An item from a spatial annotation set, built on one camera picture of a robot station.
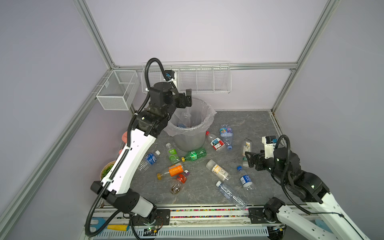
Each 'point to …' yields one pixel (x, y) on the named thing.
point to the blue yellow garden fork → (101, 221)
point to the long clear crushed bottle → (234, 198)
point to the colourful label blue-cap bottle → (226, 132)
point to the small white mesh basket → (118, 90)
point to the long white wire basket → (199, 76)
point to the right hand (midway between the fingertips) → (253, 151)
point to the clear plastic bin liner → (195, 120)
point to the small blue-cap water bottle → (245, 179)
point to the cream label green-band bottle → (246, 148)
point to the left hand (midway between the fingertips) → (182, 90)
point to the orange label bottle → (173, 170)
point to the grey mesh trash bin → (188, 143)
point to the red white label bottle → (216, 142)
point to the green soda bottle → (195, 155)
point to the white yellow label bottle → (218, 170)
